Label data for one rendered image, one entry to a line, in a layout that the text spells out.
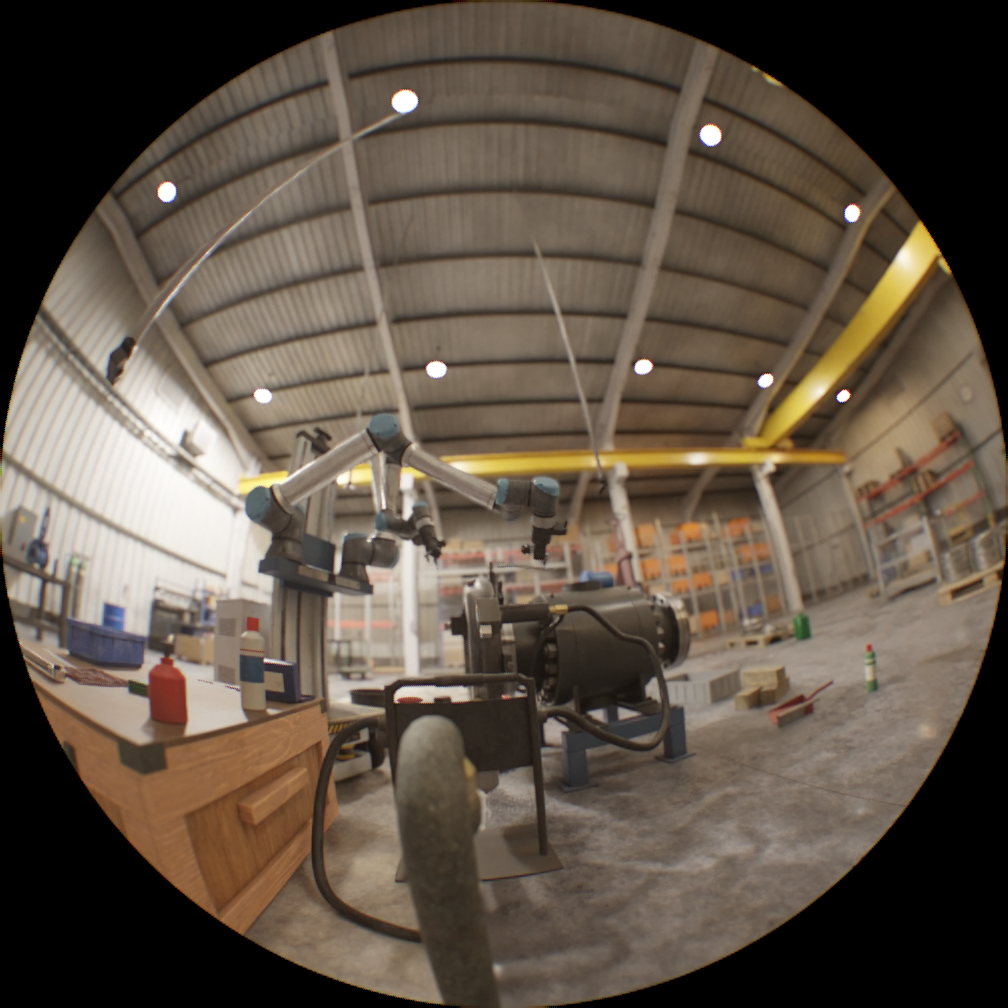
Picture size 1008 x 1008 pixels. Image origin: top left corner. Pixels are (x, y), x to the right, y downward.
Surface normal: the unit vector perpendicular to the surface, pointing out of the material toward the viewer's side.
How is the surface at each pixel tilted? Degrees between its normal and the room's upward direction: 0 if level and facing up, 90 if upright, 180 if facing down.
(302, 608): 90
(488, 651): 87
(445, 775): 49
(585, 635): 80
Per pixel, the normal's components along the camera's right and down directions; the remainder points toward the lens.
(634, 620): 0.10, -0.66
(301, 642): 0.94, -0.20
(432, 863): 0.14, -0.36
